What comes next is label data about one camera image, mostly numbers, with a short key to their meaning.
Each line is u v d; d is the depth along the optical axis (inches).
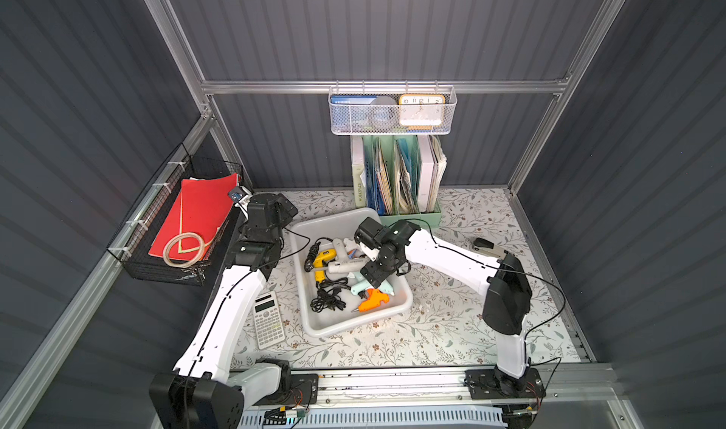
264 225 21.5
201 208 29.1
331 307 33.5
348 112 33.2
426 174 37.9
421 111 34.9
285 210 27.5
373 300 34.5
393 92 34.9
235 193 24.4
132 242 23.9
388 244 23.4
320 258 37.7
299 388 28.9
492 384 28.9
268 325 32.7
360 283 33.6
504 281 20.8
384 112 35.7
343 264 35.7
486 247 38.9
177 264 26.1
